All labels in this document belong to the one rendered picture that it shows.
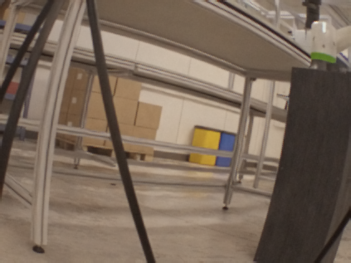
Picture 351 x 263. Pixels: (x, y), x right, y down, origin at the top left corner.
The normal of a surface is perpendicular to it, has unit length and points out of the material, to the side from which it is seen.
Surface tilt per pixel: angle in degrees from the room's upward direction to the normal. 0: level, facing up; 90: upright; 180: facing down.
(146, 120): 90
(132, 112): 90
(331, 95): 90
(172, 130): 90
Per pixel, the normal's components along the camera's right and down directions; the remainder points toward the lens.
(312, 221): -0.69, -0.12
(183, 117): 0.68, 0.12
